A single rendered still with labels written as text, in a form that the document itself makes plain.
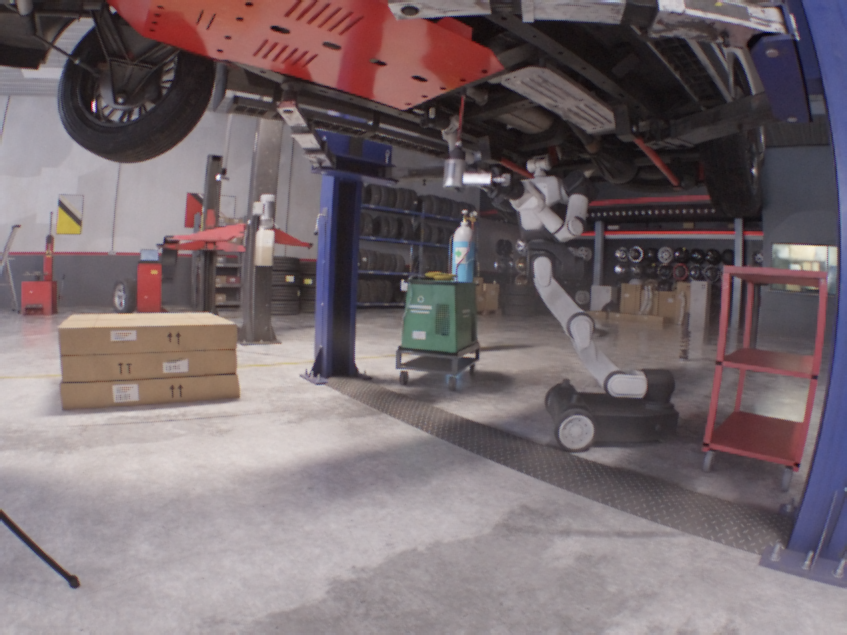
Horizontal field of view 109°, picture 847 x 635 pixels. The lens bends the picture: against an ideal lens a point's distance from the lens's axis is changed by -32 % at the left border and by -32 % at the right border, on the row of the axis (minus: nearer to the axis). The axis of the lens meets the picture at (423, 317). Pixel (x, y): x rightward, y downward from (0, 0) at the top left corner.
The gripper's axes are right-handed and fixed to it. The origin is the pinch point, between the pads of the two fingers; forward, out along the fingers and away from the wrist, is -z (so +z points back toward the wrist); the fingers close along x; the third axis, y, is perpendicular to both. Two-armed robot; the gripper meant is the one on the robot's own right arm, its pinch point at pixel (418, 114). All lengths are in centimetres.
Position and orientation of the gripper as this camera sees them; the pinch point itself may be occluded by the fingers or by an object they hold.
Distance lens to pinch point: 236.7
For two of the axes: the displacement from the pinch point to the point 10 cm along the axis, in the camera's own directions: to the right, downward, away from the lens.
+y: -6.3, -0.9, 7.7
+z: 7.8, -0.2, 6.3
